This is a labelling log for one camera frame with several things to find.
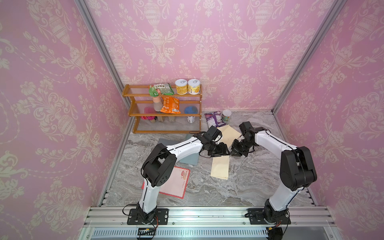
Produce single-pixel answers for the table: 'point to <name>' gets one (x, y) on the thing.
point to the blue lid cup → (190, 109)
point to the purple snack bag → (214, 119)
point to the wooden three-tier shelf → (163, 113)
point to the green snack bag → (162, 89)
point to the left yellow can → (181, 86)
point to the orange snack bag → (170, 105)
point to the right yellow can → (194, 86)
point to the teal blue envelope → (193, 159)
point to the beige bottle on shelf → (158, 104)
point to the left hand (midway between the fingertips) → (227, 155)
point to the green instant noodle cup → (226, 115)
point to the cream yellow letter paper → (220, 167)
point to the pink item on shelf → (149, 110)
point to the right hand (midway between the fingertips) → (230, 153)
